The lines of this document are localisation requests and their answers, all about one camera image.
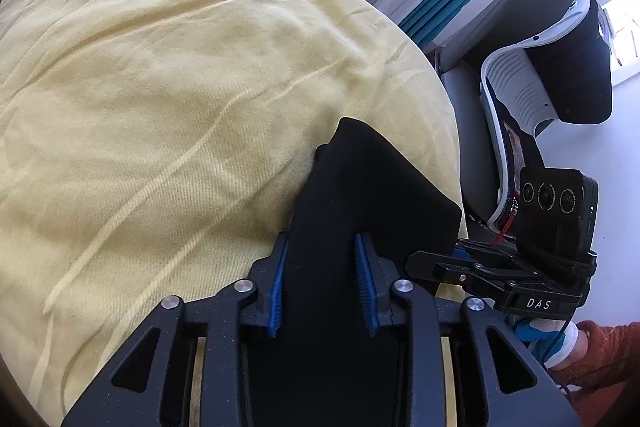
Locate yellow printed blanket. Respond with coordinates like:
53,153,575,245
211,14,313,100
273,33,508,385
0,0,468,427

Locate black and white office chair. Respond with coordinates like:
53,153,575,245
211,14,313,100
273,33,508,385
435,0,617,233

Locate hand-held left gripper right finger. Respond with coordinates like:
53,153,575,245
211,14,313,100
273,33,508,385
354,233,586,427

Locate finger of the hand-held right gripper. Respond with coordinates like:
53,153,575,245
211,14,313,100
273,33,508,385
406,251,501,286
452,239,518,262

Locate black pants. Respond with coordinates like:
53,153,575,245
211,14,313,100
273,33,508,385
247,117,463,427

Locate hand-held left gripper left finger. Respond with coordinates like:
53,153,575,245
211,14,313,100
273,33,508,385
60,232,291,427

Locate person's right hand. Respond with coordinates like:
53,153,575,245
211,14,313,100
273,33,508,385
515,319,581,370

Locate person's right forearm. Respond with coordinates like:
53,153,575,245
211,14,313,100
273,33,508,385
550,319,640,408

